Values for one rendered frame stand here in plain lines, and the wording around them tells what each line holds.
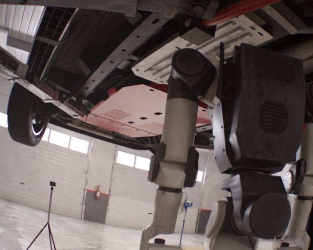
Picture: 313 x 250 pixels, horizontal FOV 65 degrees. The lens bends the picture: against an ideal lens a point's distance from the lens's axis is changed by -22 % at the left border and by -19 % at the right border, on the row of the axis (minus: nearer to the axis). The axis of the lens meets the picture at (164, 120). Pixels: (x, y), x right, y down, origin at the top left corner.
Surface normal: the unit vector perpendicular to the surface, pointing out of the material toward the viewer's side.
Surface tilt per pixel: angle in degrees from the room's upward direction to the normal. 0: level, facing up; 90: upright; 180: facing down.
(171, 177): 82
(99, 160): 90
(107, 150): 90
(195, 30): 180
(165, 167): 56
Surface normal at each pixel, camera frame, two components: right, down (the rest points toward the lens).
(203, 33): -0.14, 0.94
